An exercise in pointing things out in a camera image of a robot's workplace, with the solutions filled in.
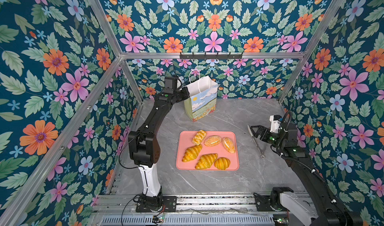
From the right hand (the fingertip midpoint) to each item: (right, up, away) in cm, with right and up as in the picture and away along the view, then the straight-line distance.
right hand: (256, 128), depth 79 cm
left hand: (-36, +23, +6) cm, 43 cm away
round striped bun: (-18, -20, +3) cm, 27 cm away
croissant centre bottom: (-27, -19, +5) cm, 34 cm away
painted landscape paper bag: (-29, +18, +13) cm, 37 cm away
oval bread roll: (-13, -12, +11) cm, 21 cm away
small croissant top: (-32, -7, +14) cm, 35 cm away
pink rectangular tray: (-27, -15, +13) cm, 33 cm away
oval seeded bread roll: (-23, -9, +12) cm, 28 cm away
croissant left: (-36, -15, +7) cm, 40 cm away
